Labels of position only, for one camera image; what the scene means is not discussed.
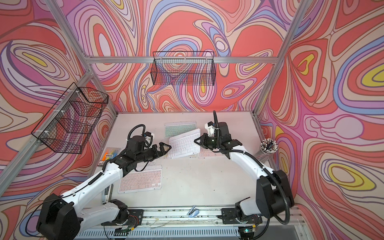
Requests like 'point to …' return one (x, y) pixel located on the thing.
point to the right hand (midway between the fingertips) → (195, 145)
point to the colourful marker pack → (109, 153)
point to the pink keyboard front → (149, 179)
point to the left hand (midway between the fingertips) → (168, 151)
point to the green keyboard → (175, 128)
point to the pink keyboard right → (206, 152)
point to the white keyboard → (183, 145)
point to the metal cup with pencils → (268, 146)
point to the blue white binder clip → (193, 212)
